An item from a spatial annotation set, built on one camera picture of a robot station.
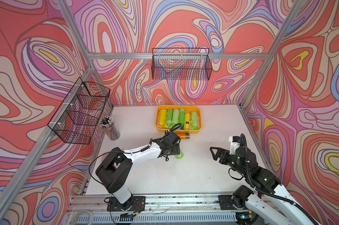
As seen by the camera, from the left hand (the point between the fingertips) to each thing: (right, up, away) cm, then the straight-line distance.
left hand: (176, 150), depth 88 cm
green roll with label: (+4, +19, +11) cm, 22 cm away
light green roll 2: (+14, +19, +12) cm, 26 cm away
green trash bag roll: (-5, +20, +13) cm, 25 cm away
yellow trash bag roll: (-9, +20, +13) cm, 26 cm away
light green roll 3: (+2, -4, 0) cm, 4 cm away
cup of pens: (-43, +17, -2) cm, 46 cm away
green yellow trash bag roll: (+9, +18, +11) cm, 23 cm away
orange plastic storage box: (+11, +28, +23) cm, 38 cm away
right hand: (+21, +2, -15) cm, 26 cm away
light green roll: (0, +23, +13) cm, 26 cm away
